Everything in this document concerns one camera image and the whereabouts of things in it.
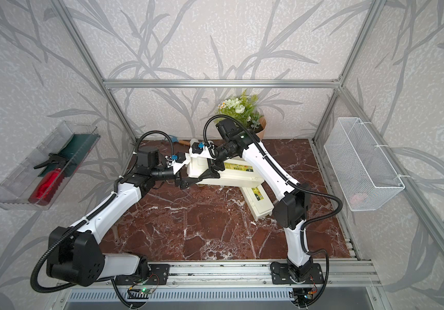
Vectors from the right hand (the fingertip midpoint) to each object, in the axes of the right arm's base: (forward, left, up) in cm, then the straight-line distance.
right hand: (198, 163), depth 75 cm
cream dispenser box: (-7, -24, -20) cm, 32 cm away
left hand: (-1, +1, -2) cm, 3 cm away
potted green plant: (+32, -19, +2) cm, 37 cm away
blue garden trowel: (+39, +24, -27) cm, 53 cm away
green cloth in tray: (+2, +46, +6) cm, 47 cm away
